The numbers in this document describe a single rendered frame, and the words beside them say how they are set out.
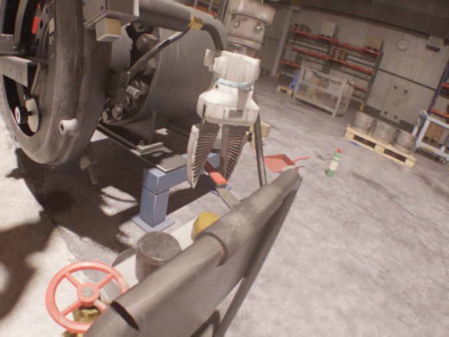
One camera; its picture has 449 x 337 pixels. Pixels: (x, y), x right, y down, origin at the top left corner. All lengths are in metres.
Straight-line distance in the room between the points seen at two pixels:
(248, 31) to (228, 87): 0.09
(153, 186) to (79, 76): 0.50
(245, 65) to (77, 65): 0.38
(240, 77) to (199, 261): 0.30
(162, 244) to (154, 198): 0.70
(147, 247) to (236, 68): 0.28
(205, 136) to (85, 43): 0.35
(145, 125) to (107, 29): 0.58
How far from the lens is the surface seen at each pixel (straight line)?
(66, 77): 0.63
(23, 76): 0.84
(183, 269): 0.17
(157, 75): 0.89
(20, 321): 0.83
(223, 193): 0.44
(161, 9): 0.66
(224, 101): 0.40
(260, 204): 0.25
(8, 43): 1.05
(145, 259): 0.26
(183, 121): 1.36
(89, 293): 0.23
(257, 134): 1.02
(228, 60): 0.41
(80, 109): 0.65
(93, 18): 0.58
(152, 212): 1.00
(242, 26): 0.41
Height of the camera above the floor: 0.69
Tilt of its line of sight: 25 degrees down
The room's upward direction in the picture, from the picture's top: 14 degrees clockwise
